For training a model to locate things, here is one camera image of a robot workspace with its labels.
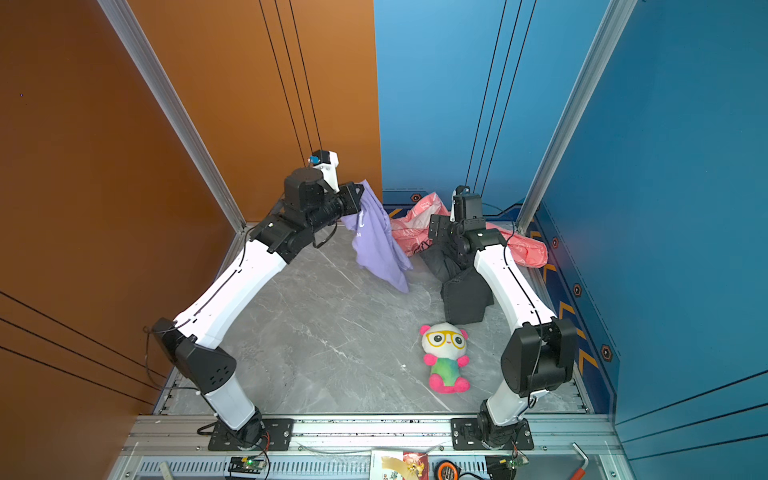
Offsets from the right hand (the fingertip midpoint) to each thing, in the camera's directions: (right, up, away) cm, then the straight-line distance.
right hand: (444, 222), depth 85 cm
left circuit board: (-50, -59, -15) cm, 79 cm away
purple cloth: (-19, -7, -10) cm, 23 cm away
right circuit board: (+14, -58, -16) cm, 61 cm away
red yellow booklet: (-13, -57, -19) cm, 61 cm away
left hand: (-22, +8, -16) cm, 28 cm away
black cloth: (+8, -22, +7) cm, 24 cm away
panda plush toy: (-1, -34, -4) cm, 34 cm away
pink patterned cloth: (-9, -1, +17) cm, 19 cm away
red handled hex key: (+28, -60, -17) cm, 68 cm away
